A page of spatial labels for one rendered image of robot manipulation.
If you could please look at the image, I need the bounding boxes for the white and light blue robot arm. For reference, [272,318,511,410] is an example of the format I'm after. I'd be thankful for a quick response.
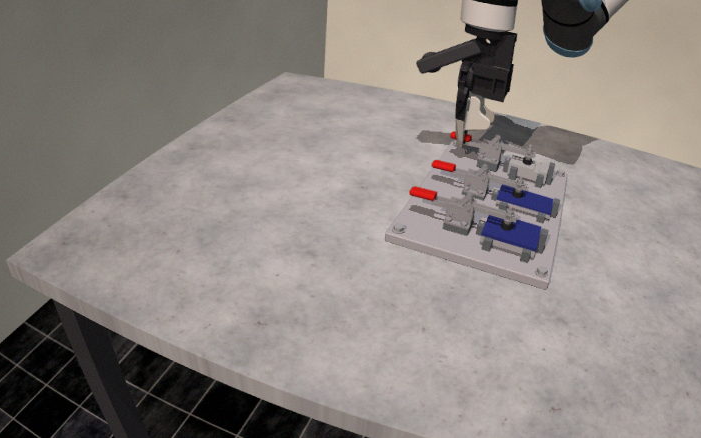
[416,0,629,74]

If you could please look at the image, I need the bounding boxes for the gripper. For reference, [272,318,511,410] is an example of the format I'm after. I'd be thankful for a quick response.
[455,24,517,148]

